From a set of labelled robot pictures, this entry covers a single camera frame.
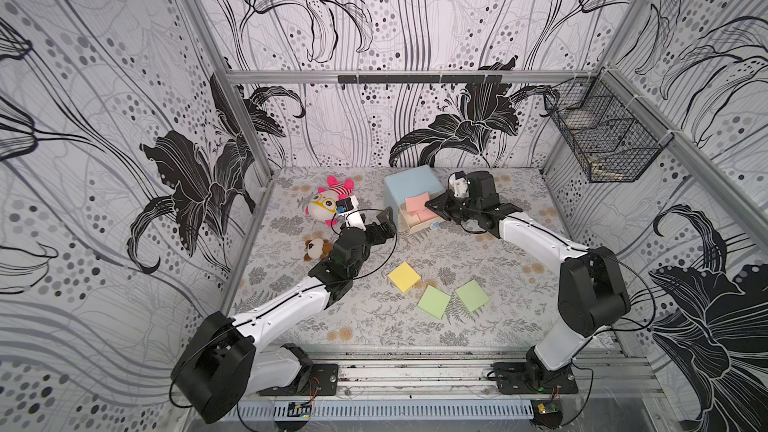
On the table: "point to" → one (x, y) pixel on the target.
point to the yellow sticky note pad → (404, 276)
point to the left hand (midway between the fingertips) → (382, 217)
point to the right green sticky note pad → (472, 295)
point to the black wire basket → (613, 134)
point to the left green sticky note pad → (434, 301)
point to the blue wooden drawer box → (409, 183)
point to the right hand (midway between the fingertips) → (428, 201)
